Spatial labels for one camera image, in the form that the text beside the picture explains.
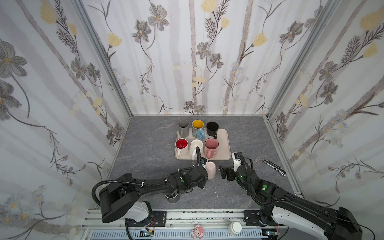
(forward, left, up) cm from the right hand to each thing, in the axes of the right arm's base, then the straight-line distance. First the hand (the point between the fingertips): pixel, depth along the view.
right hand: (223, 162), depth 79 cm
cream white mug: (+16, +24, -13) cm, 32 cm away
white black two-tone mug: (+28, +3, -8) cm, 29 cm away
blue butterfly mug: (+25, +13, -6) cm, 29 cm away
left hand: (-3, +10, -8) cm, 13 cm away
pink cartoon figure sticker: (-31, +13, -10) cm, 35 cm away
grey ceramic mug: (+30, +24, -8) cm, 39 cm away
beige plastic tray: (+15, -5, -14) cm, 21 cm away
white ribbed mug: (+17, +15, -10) cm, 25 cm away
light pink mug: (-1, +6, -6) cm, 8 cm away
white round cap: (-29, -3, -2) cm, 30 cm away
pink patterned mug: (+14, +5, -6) cm, 16 cm away
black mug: (-18, +25, -7) cm, 32 cm away
